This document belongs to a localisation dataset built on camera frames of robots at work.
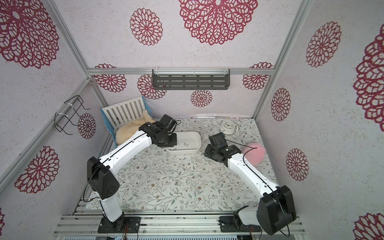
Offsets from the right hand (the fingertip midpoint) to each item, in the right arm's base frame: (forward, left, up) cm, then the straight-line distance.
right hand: (210, 153), depth 84 cm
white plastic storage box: (+17, +14, -14) cm, 26 cm away
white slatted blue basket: (+30, +65, +1) cm, 72 cm away
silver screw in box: (+16, +17, -14) cm, 27 cm away
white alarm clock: (+29, -16, -11) cm, 35 cm away
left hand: (+4, +21, +4) cm, 22 cm away
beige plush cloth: (+19, +55, -3) cm, 59 cm away
